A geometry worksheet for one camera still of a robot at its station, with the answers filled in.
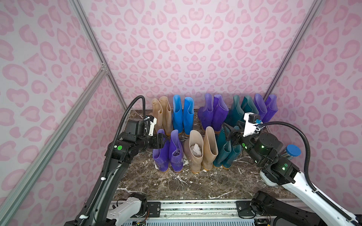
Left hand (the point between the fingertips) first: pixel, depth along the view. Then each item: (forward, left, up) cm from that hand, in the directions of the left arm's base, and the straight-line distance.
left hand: (162, 137), depth 69 cm
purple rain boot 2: (+26, -59, -5) cm, 65 cm away
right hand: (+1, -31, +9) cm, 32 cm away
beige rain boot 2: (-3, -16, -8) cm, 18 cm away
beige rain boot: (+21, +1, -7) cm, 22 cm away
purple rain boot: (+21, -33, -5) cm, 39 cm away
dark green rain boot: (-6, -30, -8) cm, 32 cm away
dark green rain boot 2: (-5, -36, -19) cm, 40 cm away
